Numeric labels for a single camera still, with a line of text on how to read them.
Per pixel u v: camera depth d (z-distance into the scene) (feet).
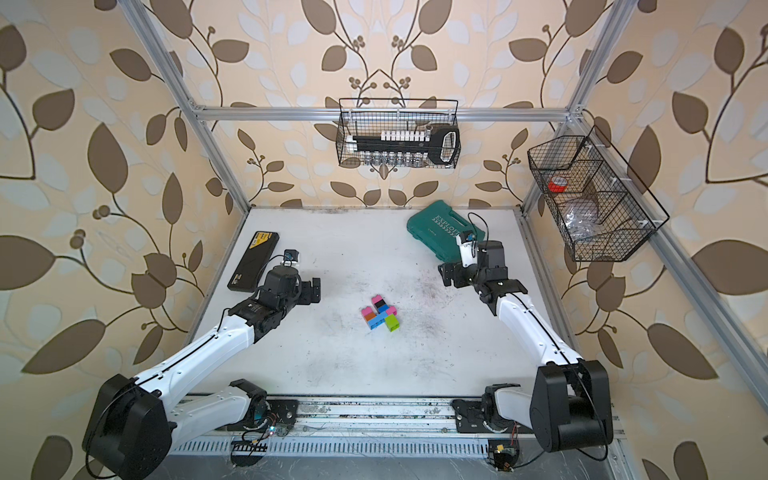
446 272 2.53
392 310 2.99
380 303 3.04
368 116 2.99
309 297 2.53
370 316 2.92
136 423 1.31
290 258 2.43
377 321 2.91
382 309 2.99
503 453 2.34
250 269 3.34
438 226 3.55
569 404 1.32
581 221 2.29
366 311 2.99
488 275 2.11
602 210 2.40
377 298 3.07
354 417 2.47
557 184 2.65
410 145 2.77
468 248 2.51
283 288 2.15
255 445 2.42
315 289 2.58
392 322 2.92
